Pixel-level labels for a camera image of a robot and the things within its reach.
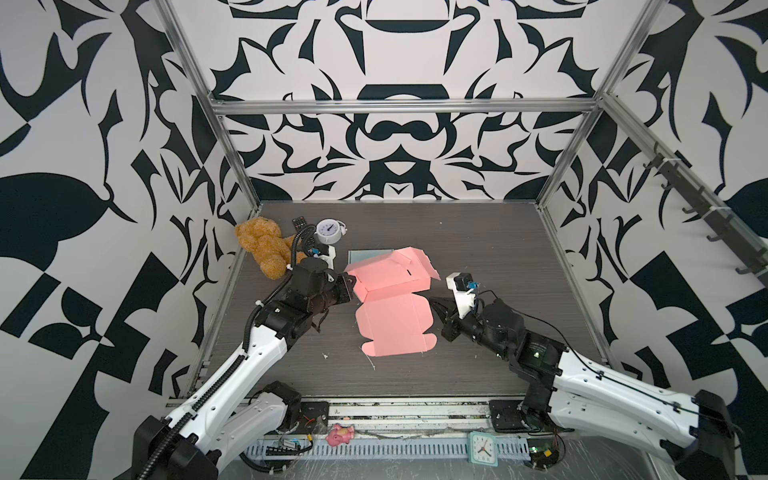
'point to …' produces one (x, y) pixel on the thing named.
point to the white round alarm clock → (329, 231)
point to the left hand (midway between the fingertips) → (357, 273)
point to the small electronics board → (543, 453)
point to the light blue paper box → (356, 257)
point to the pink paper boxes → (392, 312)
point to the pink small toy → (340, 435)
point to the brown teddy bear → (271, 249)
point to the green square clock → (483, 449)
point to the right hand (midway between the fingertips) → (430, 300)
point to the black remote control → (299, 223)
